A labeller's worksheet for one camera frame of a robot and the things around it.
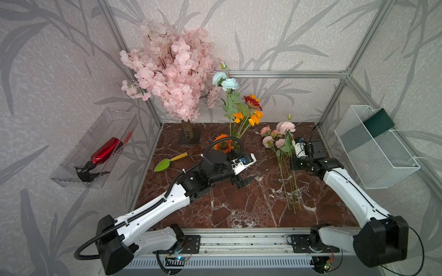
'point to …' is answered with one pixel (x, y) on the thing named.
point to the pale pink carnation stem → (295, 181)
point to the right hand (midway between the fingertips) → (291, 158)
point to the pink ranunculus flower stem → (279, 143)
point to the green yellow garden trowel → (164, 164)
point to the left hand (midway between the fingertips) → (250, 164)
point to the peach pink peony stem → (266, 130)
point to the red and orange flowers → (223, 142)
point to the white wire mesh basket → (379, 162)
